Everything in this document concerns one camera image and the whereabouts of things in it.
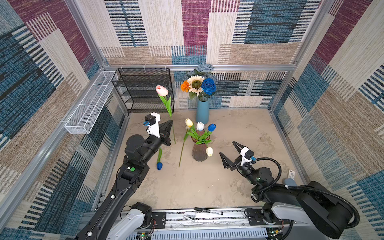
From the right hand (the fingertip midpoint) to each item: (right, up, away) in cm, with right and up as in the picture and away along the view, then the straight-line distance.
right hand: (226, 148), depth 75 cm
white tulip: (-9, -1, -4) cm, 10 cm away
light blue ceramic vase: (-10, +21, +29) cm, 37 cm away
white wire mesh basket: (-68, +15, -4) cm, 70 cm away
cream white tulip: (-13, +10, -2) cm, 17 cm away
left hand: (-25, +14, -11) cm, 31 cm away
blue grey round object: (+36, -20, +8) cm, 42 cm away
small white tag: (+40, -17, +12) cm, 45 cm away
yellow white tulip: (-18, +12, -1) cm, 22 cm away
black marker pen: (-9, -31, 0) cm, 32 cm away
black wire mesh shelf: (-56, +38, +33) cm, 75 cm away
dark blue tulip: (-8, +10, -3) cm, 13 cm away
